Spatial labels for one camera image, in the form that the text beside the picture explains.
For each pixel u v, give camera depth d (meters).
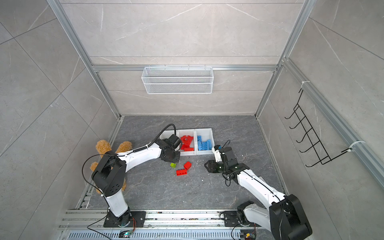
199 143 0.97
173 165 0.88
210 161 0.76
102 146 0.86
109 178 0.47
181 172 0.87
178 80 1.00
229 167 0.65
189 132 1.07
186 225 0.73
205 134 1.05
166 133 0.73
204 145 0.98
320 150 0.65
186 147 0.98
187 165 0.91
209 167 0.77
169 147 0.67
